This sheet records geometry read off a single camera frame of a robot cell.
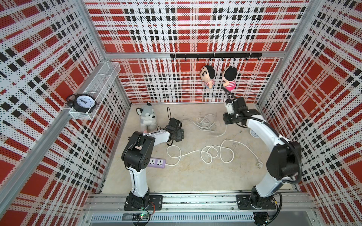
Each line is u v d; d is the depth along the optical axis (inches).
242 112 25.4
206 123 42.0
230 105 31.1
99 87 31.6
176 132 36.1
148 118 36.4
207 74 35.8
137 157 19.9
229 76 38.0
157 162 33.8
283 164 18.2
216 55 35.0
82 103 25.1
